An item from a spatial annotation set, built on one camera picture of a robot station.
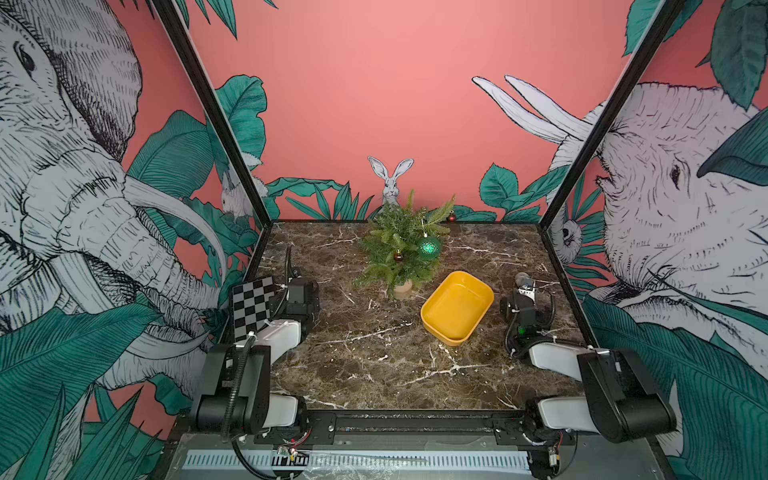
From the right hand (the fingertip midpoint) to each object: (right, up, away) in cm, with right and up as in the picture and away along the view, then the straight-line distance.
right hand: (526, 295), depth 91 cm
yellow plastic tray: (-21, -5, +4) cm, 22 cm away
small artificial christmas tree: (-39, +15, -20) cm, 47 cm away
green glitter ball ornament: (-33, +15, -22) cm, 42 cm away
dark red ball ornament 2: (-26, +23, -13) cm, 36 cm away
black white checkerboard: (-87, -3, +2) cm, 87 cm away
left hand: (-73, +1, +1) cm, 73 cm away
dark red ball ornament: (-40, +12, -21) cm, 47 cm away
